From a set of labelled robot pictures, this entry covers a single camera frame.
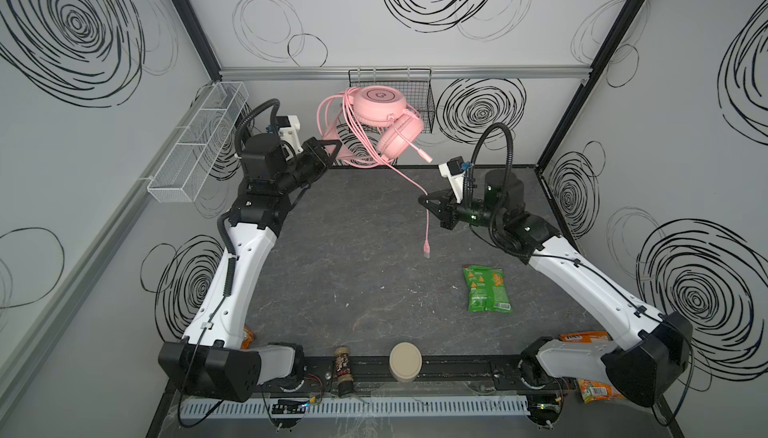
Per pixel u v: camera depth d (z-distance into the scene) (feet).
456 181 1.97
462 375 2.46
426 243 2.41
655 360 1.22
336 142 2.15
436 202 2.18
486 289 2.78
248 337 2.57
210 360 1.21
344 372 2.35
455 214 2.00
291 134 1.97
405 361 2.31
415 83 3.07
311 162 1.90
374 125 1.72
